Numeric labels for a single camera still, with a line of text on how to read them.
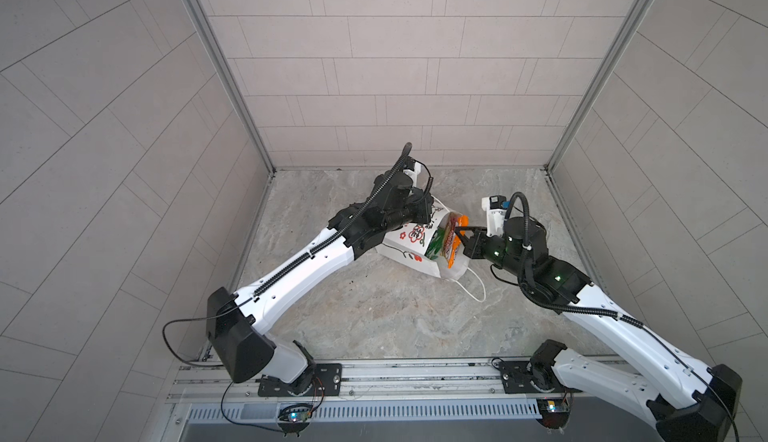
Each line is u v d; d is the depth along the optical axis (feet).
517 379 2.34
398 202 1.69
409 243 2.46
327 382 2.32
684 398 1.25
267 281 1.36
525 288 1.68
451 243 2.28
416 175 2.04
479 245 2.02
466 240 2.22
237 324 1.26
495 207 2.03
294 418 2.12
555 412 2.23
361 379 2.37
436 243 2.33
